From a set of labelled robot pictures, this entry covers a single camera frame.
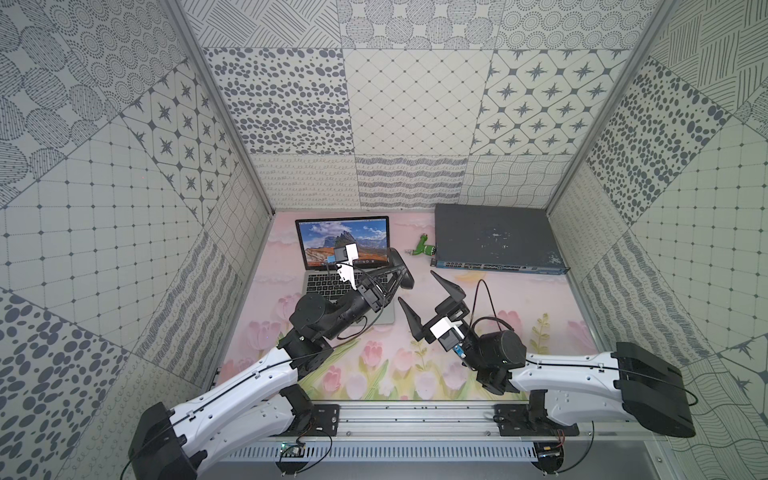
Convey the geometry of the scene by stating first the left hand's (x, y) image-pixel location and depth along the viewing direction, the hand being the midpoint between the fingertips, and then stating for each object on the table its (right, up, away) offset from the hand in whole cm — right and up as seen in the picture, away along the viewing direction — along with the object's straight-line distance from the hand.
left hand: (398, 258), depth 59 cm
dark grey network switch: (+37, +4, +48) cm, 61 cm away
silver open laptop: (-26, +3, +36) cm, 45 cm away
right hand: (+4, -4, +1) cm, 6 cm away
